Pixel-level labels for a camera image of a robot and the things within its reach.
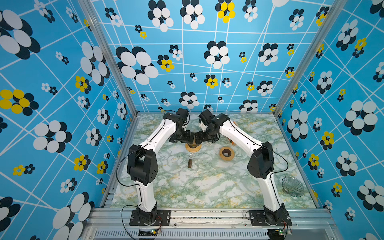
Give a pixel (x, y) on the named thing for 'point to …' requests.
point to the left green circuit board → (147, 233)
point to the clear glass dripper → (292, 186)
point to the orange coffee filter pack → (231, 141)
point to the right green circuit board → (276, 234)
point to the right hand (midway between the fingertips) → (202, 141)
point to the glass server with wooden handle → (191, 155)
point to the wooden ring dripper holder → (193, 150)
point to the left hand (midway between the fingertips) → (186, 141)
